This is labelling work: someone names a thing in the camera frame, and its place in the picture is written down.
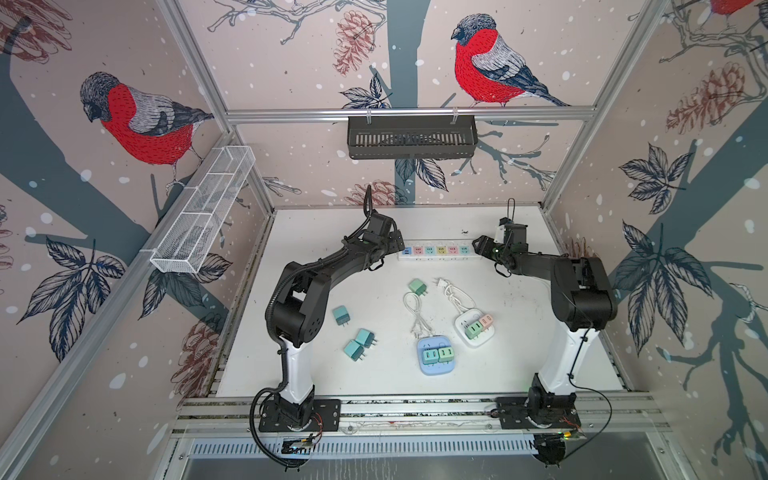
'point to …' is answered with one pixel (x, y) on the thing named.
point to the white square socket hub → (466, 319)
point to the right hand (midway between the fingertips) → (480, 245)
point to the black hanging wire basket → (411, 136)
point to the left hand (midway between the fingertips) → (392, 239)
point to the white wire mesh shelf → (185, 242)
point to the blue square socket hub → (436, 355)
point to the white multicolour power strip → (439, 250)
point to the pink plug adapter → (486, 321)
